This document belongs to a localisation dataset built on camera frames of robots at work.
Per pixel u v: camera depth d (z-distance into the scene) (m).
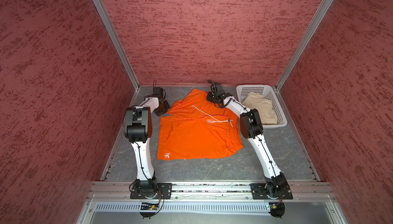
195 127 0.99
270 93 1.07
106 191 0.76
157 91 0.87
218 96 0.91
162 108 0.93
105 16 0.81
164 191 0.74
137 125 0.58
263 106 1.00
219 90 0.92
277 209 0.71
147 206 0.73
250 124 0.70
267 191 0.68
